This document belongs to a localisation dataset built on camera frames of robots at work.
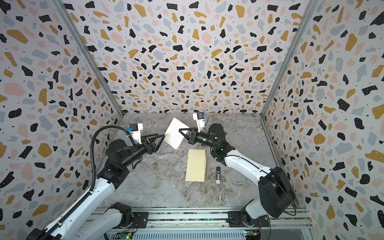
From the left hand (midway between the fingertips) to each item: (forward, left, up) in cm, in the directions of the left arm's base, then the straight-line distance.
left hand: (160, 134), depth 68 cm
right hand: (+2, -7, +1) cm, 7 cm away
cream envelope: (0, -16, -34) cm, 37 cm away
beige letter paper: (+1, -5, -4) cm, 6 cm away
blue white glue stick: (-7, -29, -31) cm, 43 cm away
